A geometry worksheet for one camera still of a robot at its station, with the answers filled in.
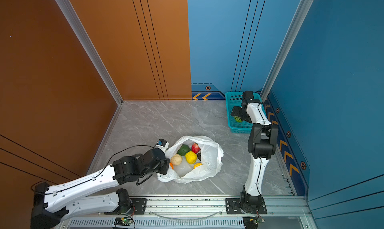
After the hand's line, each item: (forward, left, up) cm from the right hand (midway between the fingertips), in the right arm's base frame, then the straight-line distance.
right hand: (238, 115), depth 100 cm
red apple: (-22, +29, -5) cm, 36 cm away
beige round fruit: (-30, +40, -3) cm, 50 cm away
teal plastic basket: (+20, -2, -4) cm, 21 cm away
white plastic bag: (-29, +19, 0) cm, 35 cm away
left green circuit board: (-57, +64, -10) cm, 86 cm away
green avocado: (-23, +36, -3) cm, 43 cm away
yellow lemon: (-28, +31, -3) cm, 42 cm away
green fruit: (0, -1, -4) cm, 4 cm away
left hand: (-34, +40, +6) cm, 53 cm away
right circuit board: (-58, +2, -10) cm, 59 cm away
